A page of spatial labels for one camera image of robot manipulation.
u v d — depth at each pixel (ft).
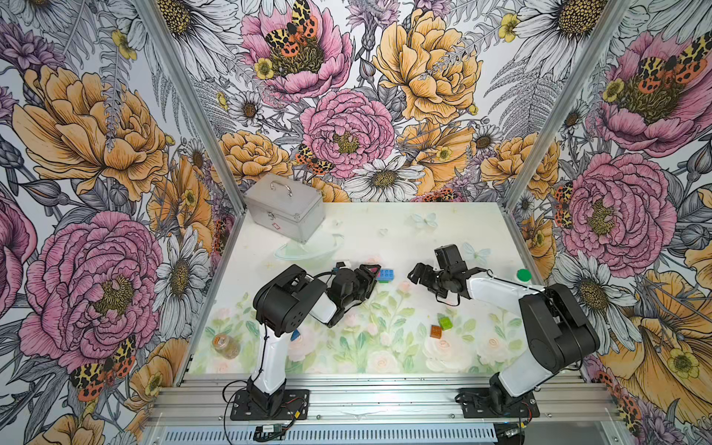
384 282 3.26
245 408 2.38
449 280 2.38
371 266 3.07
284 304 1.78
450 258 2.48
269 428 2.33
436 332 2.79
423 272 2.80
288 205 3.37
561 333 1.52
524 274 2.92
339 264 3.11
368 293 2.95
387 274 3.17
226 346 2.59
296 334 2.82
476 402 2.40
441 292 2.69
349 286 2.60
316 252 3.53
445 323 2.88
